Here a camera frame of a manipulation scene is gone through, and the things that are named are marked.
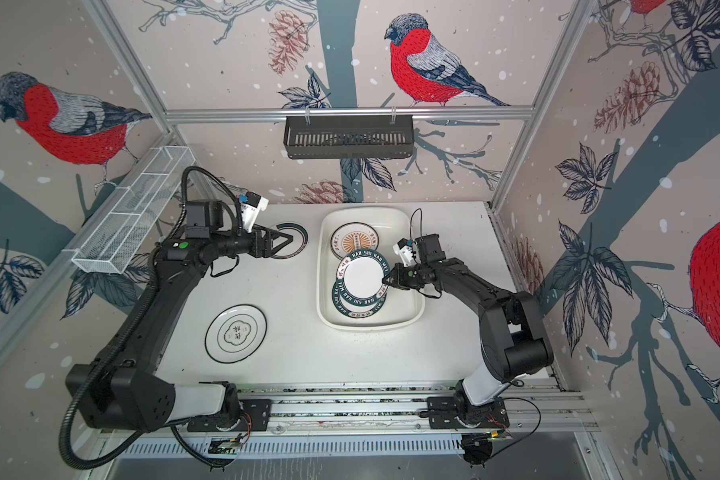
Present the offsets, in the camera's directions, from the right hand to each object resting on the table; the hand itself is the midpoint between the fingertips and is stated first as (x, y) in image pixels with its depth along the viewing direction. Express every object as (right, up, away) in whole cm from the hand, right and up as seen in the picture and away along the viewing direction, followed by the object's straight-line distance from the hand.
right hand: (383, 282), depth 88 cm
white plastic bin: (+6, -9, +2) cm, 11 cm away
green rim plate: (-7, +1, +3) cm, 8 cm away
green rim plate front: (-8, -9, +2) cm, 12 cm away
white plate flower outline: (-45, -15, -1) cm, 47 cm away
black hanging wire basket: (-24, +50, +19) cm, 59 cm away
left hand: (-26, +15, -15) cm, 34 cm away
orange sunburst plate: (-11, +13, +21) cm, 27 cm away
